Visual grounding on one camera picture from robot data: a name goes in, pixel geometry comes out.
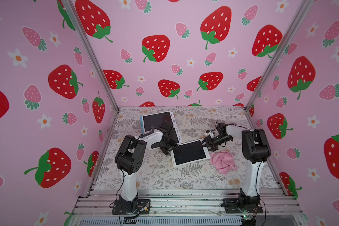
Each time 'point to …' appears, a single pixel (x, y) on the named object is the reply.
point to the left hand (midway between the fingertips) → (177, 150)
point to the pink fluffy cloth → (224, 161)
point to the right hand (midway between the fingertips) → (204, 150)
